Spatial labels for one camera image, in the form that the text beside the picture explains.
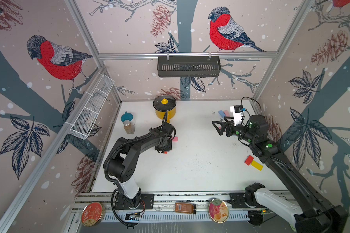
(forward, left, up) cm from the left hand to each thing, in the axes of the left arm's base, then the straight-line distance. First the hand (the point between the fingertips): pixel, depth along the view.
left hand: (169, 145), depth 93 cm
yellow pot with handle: (+19, 0, +9) cm, 21 cm away
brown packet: (-34, -10, +3) cm, 36 cm away
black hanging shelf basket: (+50, -14, +27) cm, 58 cm away
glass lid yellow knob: (+28, +4, +10) cm, 31 cm away
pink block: (+6, -4, -1) cm, 7 cm away
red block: (-7, +1, +5) cm, 9 cm away
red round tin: (-37, +34, +3) cm, 50 cm away
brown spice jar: (+11, +27, +5) cm, 30 cm away
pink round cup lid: (-36, -26, +2) cm, 44 cm away
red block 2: (-9, -50, -1) cm, 51 cm away
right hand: (+1, -27, +28) cm, 39 cm away
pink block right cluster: (-6, -26, +31) cm, 40 cm away
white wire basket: (+5, +48, +19) cm, 52 cm away
